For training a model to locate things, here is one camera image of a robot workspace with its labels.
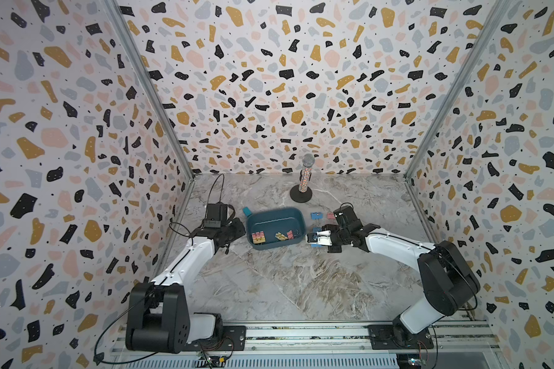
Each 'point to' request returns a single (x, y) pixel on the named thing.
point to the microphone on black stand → (302, 192)
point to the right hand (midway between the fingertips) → (318, 236)
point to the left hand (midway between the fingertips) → (244, 226)
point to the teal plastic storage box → (275, 227)
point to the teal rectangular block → (247, 211)
